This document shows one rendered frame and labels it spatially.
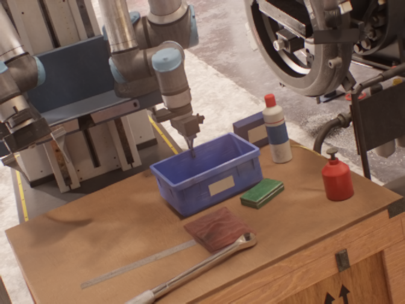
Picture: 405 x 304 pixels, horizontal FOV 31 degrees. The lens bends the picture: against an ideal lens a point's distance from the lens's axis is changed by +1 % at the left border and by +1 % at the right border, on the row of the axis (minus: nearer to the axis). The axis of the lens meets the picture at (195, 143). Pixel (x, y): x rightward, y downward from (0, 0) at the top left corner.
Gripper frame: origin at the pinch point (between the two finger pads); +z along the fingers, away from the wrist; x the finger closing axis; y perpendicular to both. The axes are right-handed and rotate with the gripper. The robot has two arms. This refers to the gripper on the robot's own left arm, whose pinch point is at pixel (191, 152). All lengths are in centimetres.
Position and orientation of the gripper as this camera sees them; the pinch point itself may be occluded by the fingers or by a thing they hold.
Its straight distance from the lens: 234.9
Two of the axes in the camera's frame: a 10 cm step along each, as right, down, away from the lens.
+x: -4.1, -2.8, 8.7
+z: 2.4, 8.9, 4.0
